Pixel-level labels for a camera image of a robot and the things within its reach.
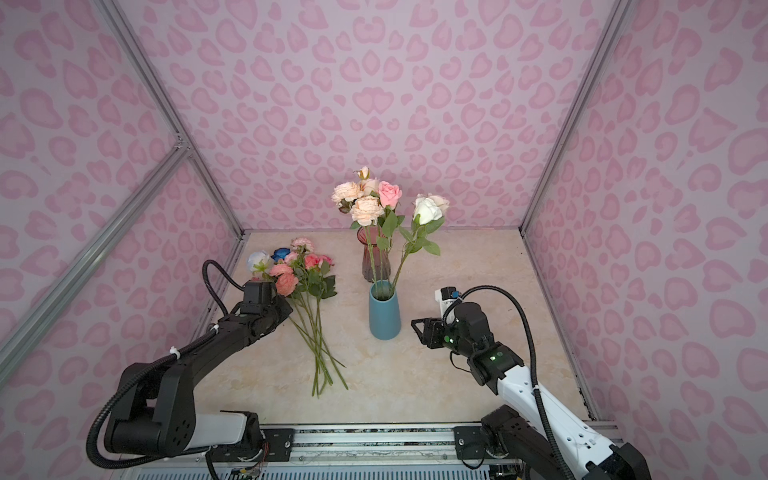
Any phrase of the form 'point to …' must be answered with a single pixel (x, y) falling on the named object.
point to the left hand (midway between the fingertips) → (288, 301)
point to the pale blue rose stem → (259, 262)
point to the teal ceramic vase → (384, 314)
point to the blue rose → (280, 253)
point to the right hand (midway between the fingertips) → (418, 322)
